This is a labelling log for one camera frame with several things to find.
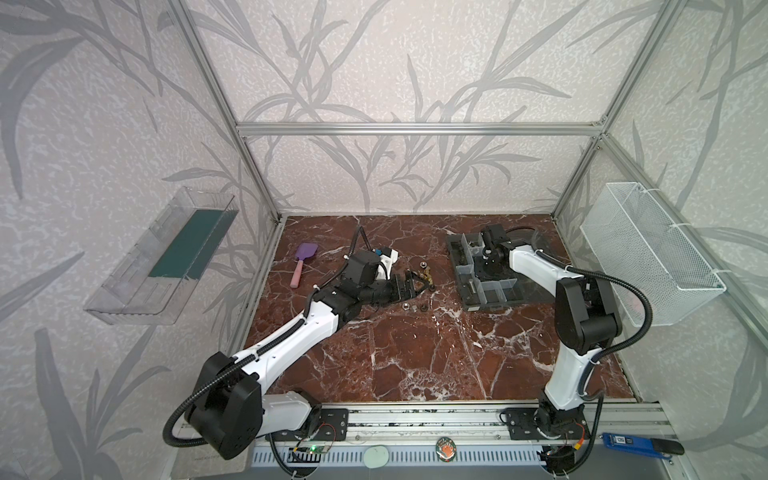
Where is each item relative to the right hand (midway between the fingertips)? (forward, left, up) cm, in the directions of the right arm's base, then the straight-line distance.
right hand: (483, 264), depth 99 cm
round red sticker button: (-51, +17, -4) cm, 54 cm away
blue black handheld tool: (-50, -27, 0) cm, 57 cm away
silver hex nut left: (-14, +26, -4) cm, 29 cm away
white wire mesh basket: (-13, -27, +29) cm, 42 cm away
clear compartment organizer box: (-7, +3, -5) cm, 9 cm away
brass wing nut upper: (-1, +19, -4) cm, 19 cm away
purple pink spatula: (+9, +63, -4) cm, 64 cm away
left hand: (-17, +22, +16) cm, 32 cm away
